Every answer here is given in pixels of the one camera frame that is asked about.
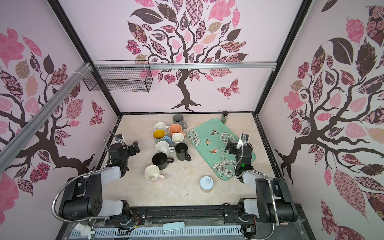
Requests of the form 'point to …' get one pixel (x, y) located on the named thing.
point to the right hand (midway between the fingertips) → (238, 138)
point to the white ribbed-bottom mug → (159, 125)
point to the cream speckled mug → (163, 146)
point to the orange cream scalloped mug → (174, 128)
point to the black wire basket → (130, 76)
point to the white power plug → (85, 230)
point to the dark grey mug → (178, 119)
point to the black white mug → (161, 160)
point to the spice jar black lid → (223, 117)
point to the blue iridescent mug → (168, 139)
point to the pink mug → (152, 173)
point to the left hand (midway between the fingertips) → (131, 144)
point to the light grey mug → (177, 137)
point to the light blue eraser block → (171, 226)
